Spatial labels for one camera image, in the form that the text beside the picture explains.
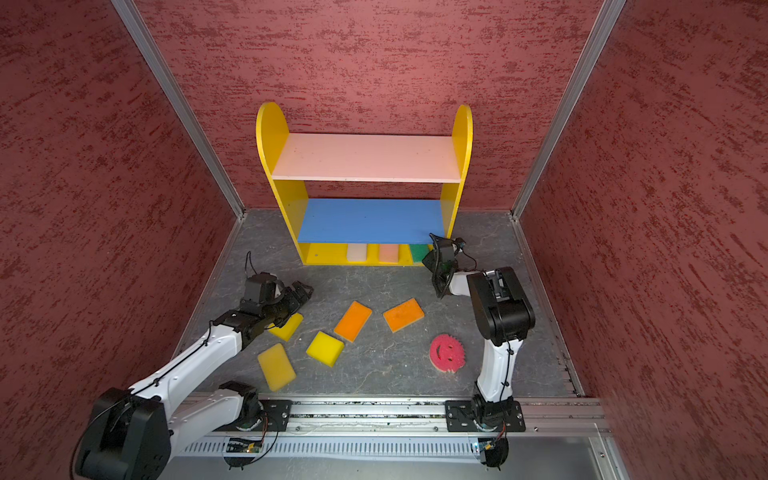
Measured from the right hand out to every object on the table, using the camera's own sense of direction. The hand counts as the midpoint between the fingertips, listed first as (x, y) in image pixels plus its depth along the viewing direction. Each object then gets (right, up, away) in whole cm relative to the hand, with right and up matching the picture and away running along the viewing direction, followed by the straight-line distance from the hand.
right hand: (424, 259), depth 103 cm
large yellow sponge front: (-44, -29, -22) cm, 57 cm away
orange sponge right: (-9, -17, -13) cm, 23 cm away
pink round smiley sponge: (+4, -25, -21) cm, 33 cm away
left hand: (-37, -12, -17) cm, 42 cm away
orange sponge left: (-24, -18, -13) cm, 33 cm away
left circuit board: (-48, -44, -31) cm, 72 cm away
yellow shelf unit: (-33, +11, -13) cm, 37 cm away
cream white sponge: (-24, +3, +1) cm, 24 cm away
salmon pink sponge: (-13, +2, +3) cm, 13 cm away
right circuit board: (+12, -44, -31) cm, 55 cm away
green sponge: (-2, +3, +3) cm, 5 cm away
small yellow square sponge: (-31, -25, -18) cm, 44 cm away
